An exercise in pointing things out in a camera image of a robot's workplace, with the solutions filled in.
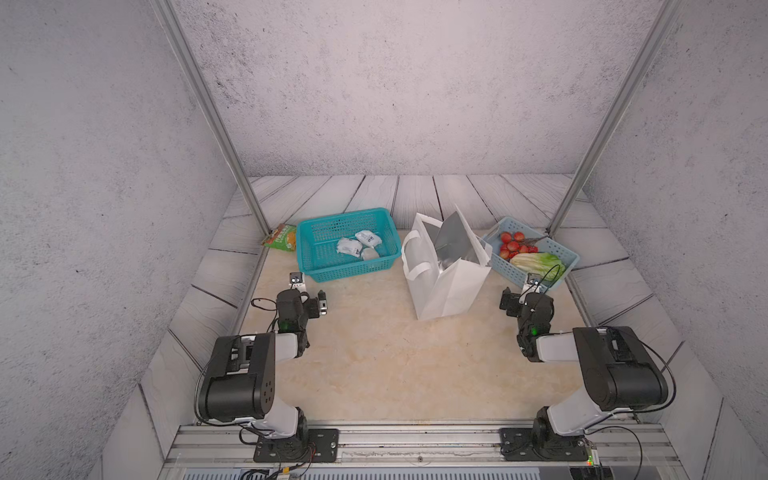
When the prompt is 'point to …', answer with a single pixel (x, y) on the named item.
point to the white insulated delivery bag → (446, 263)
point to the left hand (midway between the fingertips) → (310, 291)
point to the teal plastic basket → (317, 239)
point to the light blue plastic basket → (503, 266)
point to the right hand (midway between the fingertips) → (527, 288)
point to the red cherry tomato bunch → (515, 243)
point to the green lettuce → (547, 266)
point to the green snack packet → (283, 237)
